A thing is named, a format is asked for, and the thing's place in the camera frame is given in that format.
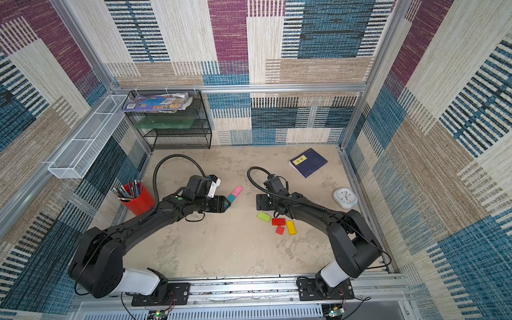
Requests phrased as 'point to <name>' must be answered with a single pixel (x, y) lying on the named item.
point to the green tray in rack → (164, 122)
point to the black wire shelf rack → (200, 134)
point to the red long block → (278, 221)
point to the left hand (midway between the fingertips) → (227, 203)
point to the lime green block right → (264, 216)
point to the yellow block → (291, 227)
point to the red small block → (280, 230)
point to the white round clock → (345, 198)
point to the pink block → (236, 191)
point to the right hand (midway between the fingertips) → (270, 203)
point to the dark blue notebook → (307, 162)
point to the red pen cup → (136, 196)
